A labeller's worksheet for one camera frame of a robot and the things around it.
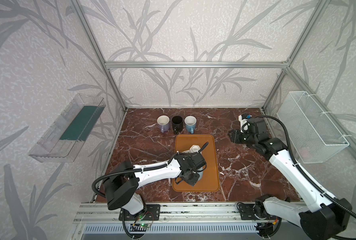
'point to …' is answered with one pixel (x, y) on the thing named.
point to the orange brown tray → (210, 182)
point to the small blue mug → (190, 121)
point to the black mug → (177, 124)
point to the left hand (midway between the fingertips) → (194, 175)
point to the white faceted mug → (195, 148)
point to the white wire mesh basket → (314, 138)
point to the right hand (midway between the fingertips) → (231, 128)
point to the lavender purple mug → (163, 121)
